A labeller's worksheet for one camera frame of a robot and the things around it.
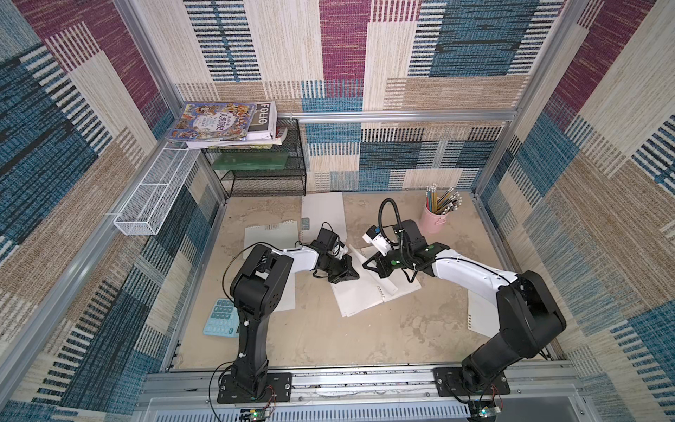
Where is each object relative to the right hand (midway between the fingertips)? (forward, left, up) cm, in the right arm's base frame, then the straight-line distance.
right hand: (364, 262), depth 86 cm
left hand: (+1, +2, -11) cm, 11 cm away
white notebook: (-8, +25, -10) cm, 29 cm away
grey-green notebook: (-6, +3, -11) cm, 13 cm away
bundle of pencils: (+22, -31, +4) cm, 38 cm away
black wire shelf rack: (+45, +35, 0) cm, 57 cm away
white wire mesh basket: (+6, +59, +23) cm, 63 cm away
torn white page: (-9, -7, +1) cm, 12 cm away
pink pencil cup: (+20, -27, -5) cm, 34 cm away
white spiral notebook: (+35, +18, -12) cm, 41 cm away
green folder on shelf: (+37, +42, +13) cm, 57 cm away
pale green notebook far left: (+21, +32, -14) cm, 40 cm away
